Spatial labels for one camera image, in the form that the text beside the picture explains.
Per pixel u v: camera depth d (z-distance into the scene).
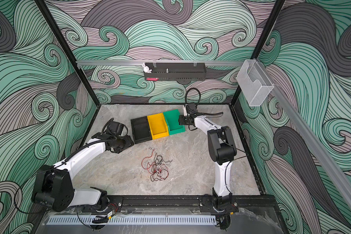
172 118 1.09
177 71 0.96
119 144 0.72
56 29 0.79
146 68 0.85
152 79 0.90
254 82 0.78
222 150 0.54
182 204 0.74
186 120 0.86
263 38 0.82
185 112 0.84
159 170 0.81
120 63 1.80
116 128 0.68
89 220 0.70
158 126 1.06
